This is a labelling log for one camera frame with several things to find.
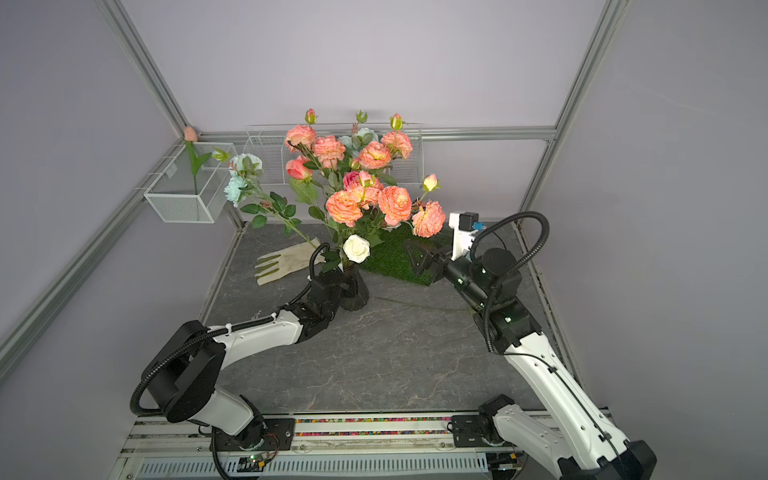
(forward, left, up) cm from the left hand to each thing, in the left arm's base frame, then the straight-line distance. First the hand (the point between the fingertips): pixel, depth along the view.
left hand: (350, 270), depth 87 cm
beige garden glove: (+16, +27, -15) cm, 35 cm away
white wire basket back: (+37, +24, +21) cm, 49 cm away
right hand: (-10, -17, +25) cm, 32 cm away
